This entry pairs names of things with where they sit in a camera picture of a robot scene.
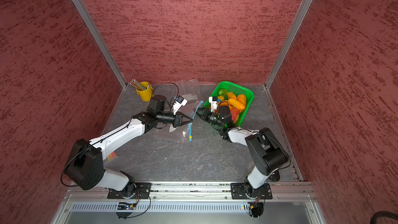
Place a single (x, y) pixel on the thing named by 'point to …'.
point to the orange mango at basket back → (242, 98)
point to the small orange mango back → (231, 95)
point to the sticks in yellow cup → (133, 82)
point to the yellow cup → (145, 95)
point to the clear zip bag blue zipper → (184, 112)
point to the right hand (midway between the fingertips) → (193, 112)
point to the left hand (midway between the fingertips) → (191, 123)
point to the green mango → (223, 92)
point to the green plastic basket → (230, 86)
